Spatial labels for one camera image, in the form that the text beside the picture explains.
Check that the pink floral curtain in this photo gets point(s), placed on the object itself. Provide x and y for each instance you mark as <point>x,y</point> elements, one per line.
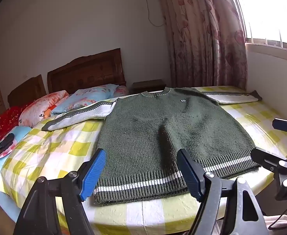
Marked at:
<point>199,34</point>

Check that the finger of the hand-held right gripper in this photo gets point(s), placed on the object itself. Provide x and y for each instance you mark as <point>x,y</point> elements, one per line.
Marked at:
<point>284,125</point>
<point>265,158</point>

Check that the blue floral pillow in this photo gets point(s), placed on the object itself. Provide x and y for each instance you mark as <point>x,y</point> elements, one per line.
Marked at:
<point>82,98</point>

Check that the green knit sweater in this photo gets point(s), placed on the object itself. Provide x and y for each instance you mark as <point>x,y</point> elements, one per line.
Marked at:
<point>146,132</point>

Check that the small wooden headboard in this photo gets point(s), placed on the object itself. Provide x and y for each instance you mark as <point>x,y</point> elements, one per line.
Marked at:
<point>28,90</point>

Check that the large wooden headboard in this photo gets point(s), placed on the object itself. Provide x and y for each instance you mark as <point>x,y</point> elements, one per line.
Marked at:
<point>89,73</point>

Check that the barred window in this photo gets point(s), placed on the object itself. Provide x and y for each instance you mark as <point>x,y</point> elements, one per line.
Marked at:
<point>268,12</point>

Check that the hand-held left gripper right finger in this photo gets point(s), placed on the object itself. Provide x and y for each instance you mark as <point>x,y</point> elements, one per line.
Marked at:
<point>188,173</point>

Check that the person's white clothing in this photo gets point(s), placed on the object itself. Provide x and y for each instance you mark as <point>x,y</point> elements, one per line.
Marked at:
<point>280,227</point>

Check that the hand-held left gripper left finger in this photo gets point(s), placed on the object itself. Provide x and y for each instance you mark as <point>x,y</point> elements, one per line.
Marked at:
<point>93,173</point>

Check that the orange floral pillow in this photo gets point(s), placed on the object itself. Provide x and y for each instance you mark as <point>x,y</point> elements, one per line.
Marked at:
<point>39,107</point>

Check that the dark wooden nightstand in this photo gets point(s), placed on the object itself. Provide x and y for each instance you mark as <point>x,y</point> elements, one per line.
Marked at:
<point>147,87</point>

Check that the yellow checked cloth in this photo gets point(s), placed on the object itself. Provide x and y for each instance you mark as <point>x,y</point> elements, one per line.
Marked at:
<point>60,149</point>

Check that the red patterned blanket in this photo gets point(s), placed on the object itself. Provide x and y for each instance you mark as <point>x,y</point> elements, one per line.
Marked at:
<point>5,121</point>

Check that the black object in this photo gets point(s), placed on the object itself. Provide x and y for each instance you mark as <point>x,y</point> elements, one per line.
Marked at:
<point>6,140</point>

